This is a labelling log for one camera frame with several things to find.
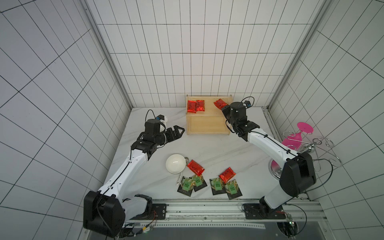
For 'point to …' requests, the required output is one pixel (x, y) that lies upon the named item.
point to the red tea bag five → (227, 175)
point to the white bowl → (175, 163)
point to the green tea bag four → (232, 189)
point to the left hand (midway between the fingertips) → (177, 134)
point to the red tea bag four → (195, 167)
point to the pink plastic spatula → (296, 140)
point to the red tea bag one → (191, 106)
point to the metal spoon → (187, 160)
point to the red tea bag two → (200, 105)
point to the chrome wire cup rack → (315, 146)
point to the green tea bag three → (217, 186)
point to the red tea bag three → (220, 103)
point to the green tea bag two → (200, 183)
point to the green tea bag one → (186, 186)
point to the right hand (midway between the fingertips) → (216, 105)
